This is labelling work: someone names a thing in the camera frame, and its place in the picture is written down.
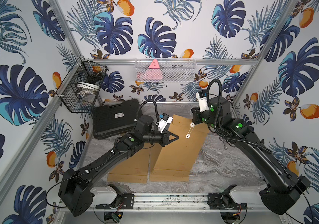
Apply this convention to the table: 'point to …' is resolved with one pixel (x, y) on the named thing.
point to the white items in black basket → (86, 91)
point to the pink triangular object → (153, 72)
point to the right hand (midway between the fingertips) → (192, 107)
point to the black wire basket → (84, 71)
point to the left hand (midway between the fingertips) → (178, 135)
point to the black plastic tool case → (114, 118)
